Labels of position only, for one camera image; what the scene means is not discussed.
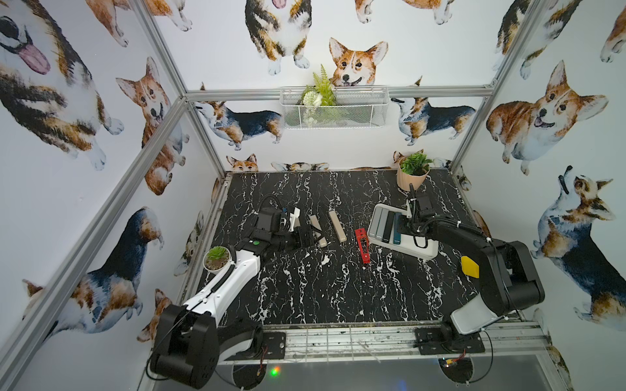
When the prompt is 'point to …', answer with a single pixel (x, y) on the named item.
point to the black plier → (388, 227)
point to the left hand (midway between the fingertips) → (319, 234)
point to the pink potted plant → (412, 169)
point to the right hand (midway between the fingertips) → (399, 222)
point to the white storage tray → (416, 245)
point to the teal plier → (396, 235)
